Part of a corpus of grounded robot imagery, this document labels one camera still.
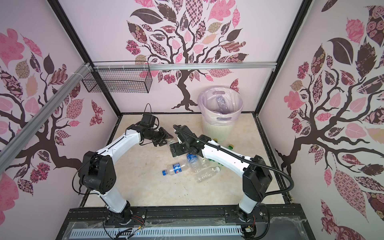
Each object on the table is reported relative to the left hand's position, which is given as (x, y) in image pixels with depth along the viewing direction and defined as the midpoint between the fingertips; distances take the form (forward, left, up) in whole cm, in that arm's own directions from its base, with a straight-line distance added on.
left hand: (172, 140), depth 87 cm
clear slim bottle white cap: (+28, -34, +2) cm, 44 cm away
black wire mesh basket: (+58, +49, +2) cm, 76 cm away
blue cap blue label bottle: (-14, -5, -9) cm, 17 cm away
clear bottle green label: (-10, -20, -10) cm, 24 cm away
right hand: (-6, -4, +3) cm, 8 cm away
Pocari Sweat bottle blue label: (-8, -12, -13) cm, 19 cm away
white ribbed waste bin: (+7, -31, -3) cm, 32 cm away
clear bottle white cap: (-15, -20, -13) cm, 29 cm away
